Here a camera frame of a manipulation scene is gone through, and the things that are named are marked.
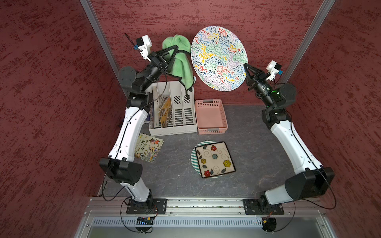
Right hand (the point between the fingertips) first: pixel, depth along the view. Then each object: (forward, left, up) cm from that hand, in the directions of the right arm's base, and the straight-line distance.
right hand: (240, 67), depth 58 cm
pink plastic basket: (+22, +6, -57) cm, 62 cm away
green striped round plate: (-13, +20, -54) cm, 59 cm away
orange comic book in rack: (+11, +39, -38) cm, 55 cm away
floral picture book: (-6, +50, -53) cm, 74 cm away
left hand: (-3, +24, +9) cm, 26 cm away
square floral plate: (-16, +8, -54) cm, 57 cm away
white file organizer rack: (+21, +28, -54) cm, 65 cm away
